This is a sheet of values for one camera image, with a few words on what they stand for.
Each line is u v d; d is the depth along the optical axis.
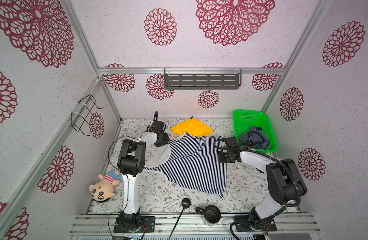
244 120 1.16
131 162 0.58
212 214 0.76
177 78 0.95
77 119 0.73
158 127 0.86
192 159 0.97
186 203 0.79
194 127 1.13
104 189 0.78
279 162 0.49
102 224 0.75
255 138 0.97
